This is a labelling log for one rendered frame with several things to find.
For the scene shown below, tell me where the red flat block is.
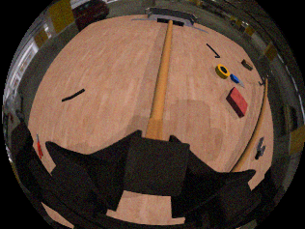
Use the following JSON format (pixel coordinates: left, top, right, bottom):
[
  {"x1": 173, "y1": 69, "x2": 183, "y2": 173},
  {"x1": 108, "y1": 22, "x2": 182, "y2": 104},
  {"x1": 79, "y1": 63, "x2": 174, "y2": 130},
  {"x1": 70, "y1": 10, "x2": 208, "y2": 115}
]
[{"x1": 227, "y1": 87, "x2": 247, "y2": 119}]

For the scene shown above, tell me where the yellow tape roll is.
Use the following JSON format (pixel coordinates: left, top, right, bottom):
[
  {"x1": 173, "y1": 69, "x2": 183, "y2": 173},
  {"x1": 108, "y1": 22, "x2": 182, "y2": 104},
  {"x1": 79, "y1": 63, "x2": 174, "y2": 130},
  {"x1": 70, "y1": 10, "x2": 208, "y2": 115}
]
[{"x1": 215, "y1": 64, "x2": 230, "y2": 79}]

